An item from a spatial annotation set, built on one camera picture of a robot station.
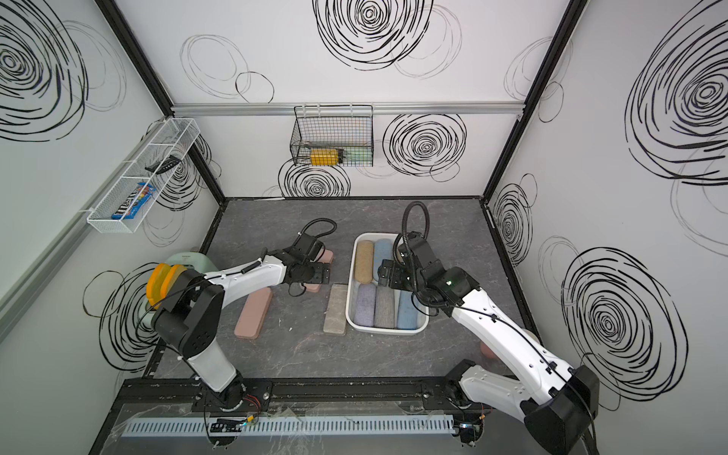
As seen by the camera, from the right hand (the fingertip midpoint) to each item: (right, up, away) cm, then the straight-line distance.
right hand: (394, 272), depth 75 cm
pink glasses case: (-42, -15, +11) cm, 46 cm away
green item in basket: (-10, +34, +11) cm, 38 cm away
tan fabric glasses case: (-8, 0, +18) cm, 20 cm away
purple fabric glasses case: (-8, -11, +11) cm, 18 cm away
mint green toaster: (-59, +2, +8) cm, 60 cm away
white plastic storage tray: (-12, -7, +12) cm, 19 cm away
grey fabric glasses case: (-2, -13, +11) cm, 17 cm away
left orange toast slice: (-61, -2, -5) cm, 61 cm away
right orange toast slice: (-57, 0, -3) cm, 57 cm away
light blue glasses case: (-2, +4, +20) cm, 21 cm away
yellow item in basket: (-21, +34, +12) cm, 42 cm away
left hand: (-24, -4, +18) cm, 31 cm away
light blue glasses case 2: (+5, -14, +10) cm, 18 cm away
